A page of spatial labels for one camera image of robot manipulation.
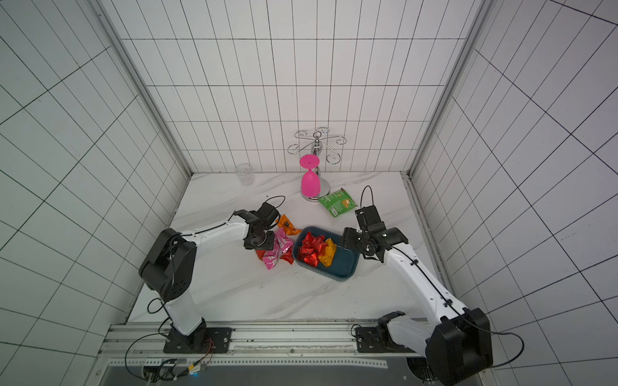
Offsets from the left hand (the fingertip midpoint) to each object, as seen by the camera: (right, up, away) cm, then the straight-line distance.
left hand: (260, 248), depth 91 cm
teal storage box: (+33, -5, 0) cm, 34 cm away
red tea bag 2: (0, -2, -1) cm, 2 cm away
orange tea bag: (+10, +8, +6) cm, 14 cm away
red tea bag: (+11, -2, -1) cm, 11 cm away
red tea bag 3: (+23, +4, -1) cm, 23 cm away
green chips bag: (+32, +17, +13) cm, 38 cm away
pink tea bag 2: (+9, +3, -1) cm, 9 cm away
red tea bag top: (+20, -4, -3) cm, 21 cm away
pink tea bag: (+5, -2, -3) cm, 6 cm away
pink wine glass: (+19, +26, +1) cm, 33 cm away
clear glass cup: (-14, +31, +27) cm, 43 cm away
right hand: (+30, +5, -9) cm, 31 cm away
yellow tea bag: (+26, -1, -4) cm, 26 cm away
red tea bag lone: (+19, +1, -1) cm, 19 cm away
